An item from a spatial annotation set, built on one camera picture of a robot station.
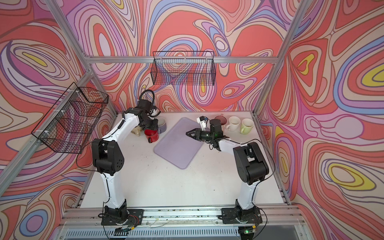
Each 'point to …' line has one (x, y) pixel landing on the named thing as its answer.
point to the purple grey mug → (162, 125)
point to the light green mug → (247, 124)
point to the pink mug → (223, 120)
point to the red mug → (152, 135)
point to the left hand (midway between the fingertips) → (156, 124)
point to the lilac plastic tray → (177, 147)
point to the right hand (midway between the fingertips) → (189, 136)
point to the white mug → (234, 122)
